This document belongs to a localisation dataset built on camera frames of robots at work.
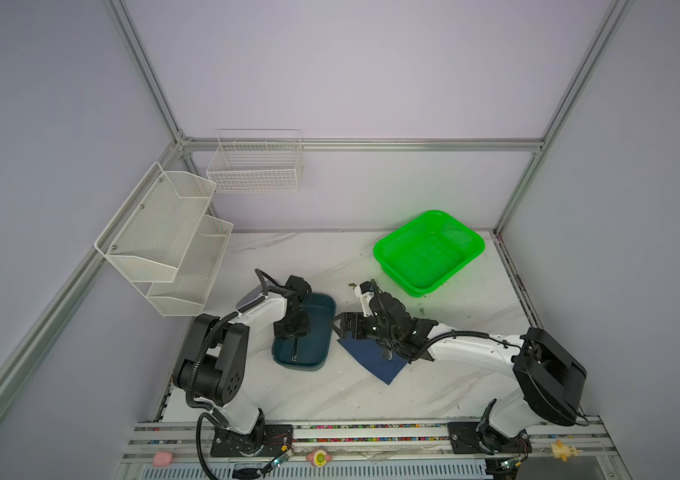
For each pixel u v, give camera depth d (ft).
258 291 2.24
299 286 2.58
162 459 2.31
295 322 2.52
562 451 2.25
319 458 2.21
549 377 1.45
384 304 2.05
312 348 2.89
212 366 1.50
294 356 2.89
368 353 2.88
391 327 2.08
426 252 3.76
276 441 2.40
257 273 2.42
